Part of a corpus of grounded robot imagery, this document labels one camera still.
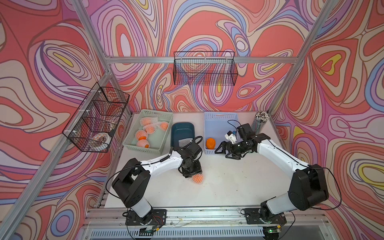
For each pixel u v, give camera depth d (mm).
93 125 788
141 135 984
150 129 1015
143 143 931
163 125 1046
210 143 960
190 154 679
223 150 731
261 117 930
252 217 734
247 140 667
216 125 1148
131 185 440
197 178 787
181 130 1089
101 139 706
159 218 725
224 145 738
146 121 1076
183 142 962
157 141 1013
